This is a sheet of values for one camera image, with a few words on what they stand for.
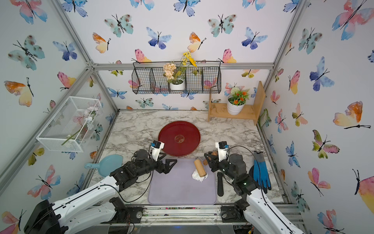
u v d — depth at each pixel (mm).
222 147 657
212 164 698
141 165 603
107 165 913
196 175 845
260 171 858
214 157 683
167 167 683
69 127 742
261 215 492
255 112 1096
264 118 1103
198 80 986
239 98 976
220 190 808
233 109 1032
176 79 885
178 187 814
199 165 810
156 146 670
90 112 760
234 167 579
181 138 1027
